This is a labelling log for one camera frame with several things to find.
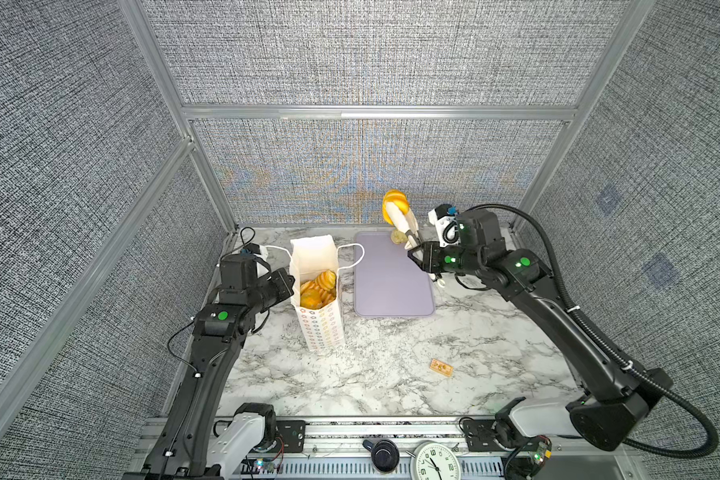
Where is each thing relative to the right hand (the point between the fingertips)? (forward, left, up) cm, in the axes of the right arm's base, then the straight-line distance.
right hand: (414, 249), depth 71 cm
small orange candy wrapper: (-17, -9, -31) cm, 37 cm away
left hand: (-4, +29, -5) cm, 30 cm away
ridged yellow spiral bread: (+5, +23, -19) cm, 30 cm away
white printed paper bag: (-13, +24, -15) cm, 31 cm away
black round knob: (-37, +8, -30) cm, 49 cm away
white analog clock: (-39, -3, -28) cm, 48 cm away
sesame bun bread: (-6, +26, -12) cm, 29 cm away
